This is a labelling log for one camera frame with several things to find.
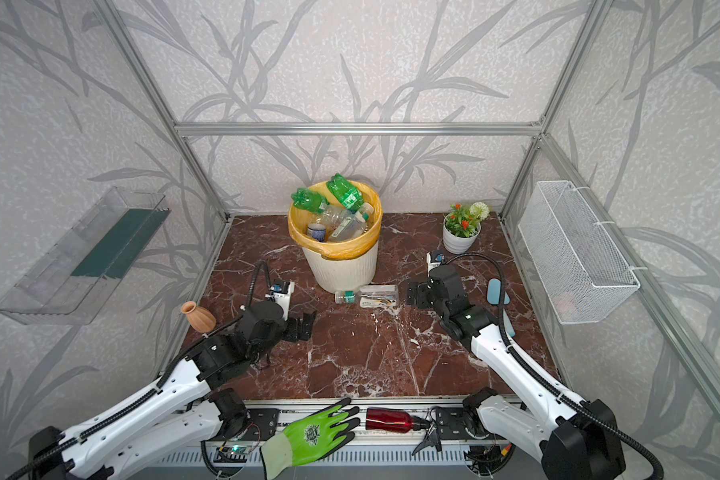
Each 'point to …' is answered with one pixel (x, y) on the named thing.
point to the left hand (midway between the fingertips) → (306, 302)
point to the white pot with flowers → (457, 244)
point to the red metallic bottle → (392, 420)
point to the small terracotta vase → (199, 317)
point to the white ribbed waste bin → (341, 275)
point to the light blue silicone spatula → (493, 297)
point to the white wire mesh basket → (579, 267)
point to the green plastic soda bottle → (347, 192)
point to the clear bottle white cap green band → (365, 212)
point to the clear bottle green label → (370, 296)
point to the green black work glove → (309, 440)
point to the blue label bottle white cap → (332, 216)
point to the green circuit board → (234, 450)
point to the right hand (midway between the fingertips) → (424, 272)
